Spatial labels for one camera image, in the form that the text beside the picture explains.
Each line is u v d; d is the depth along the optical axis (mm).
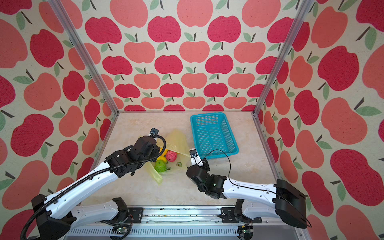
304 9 702
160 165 862
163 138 601
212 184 569
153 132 628
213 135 1075
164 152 554
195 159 635
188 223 731
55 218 399
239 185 508
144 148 536
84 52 862
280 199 412
